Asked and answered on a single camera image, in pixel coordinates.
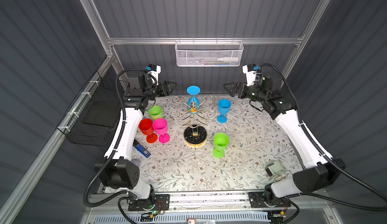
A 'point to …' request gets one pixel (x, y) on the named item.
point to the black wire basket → (93, 118)
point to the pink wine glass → (160, 126)
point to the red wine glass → (146, 127)
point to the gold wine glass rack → (193, 136)
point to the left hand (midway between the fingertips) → (172, 84)
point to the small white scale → (275, 168)
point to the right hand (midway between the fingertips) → (230, 86)
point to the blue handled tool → (138, 147)
